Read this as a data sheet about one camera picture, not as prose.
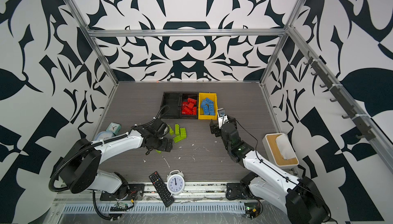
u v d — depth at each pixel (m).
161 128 0.72
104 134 0.91
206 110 0.99
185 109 0.99
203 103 1.05
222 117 0.68
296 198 0.40
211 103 1.05
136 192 0.74
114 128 0.94
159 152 0.85
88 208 0.70
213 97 1.04
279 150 0.83
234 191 0.74
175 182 0.76
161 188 0.74
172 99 1.02
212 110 1.01
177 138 0.91
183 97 1.02
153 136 0.67
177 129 0.93
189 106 1.01
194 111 0.99
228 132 0.60
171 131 0.93
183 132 0.92
